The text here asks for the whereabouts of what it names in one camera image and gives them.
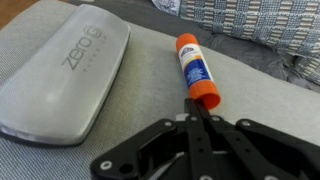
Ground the small checked throw pillow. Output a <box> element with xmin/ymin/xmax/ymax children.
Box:
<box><xmin>292</xmin><ymin>54</ymin><xmax>320</xmax><ymax>87</ymax></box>

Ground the gray floor pillow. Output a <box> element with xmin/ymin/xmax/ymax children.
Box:
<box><xmin>0</xmin><ymin>0</ymin><xmax>320</xmax><ymax>180</ymax></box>

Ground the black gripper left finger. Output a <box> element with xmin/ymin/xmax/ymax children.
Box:
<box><xmin>89</xmin><ymin>97</ymin><xmax>215</xmax><ymax>180</ymax></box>

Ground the orange white glue stick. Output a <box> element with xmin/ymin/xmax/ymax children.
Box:
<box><xmin>175</xmin><ymin>32</ymin><xmax>222</xmax><ymax>111</ymax></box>

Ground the silver glasses case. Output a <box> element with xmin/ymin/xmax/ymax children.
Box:
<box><xmin>0</xmin><ymin>3</ymin><xmax>131</xmax><ymax>148</ymax></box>

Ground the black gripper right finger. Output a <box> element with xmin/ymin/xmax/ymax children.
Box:
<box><xmin>195</xmin><ymin>98</ymin><xmax>320</xmax><ymax>180</ymax></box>

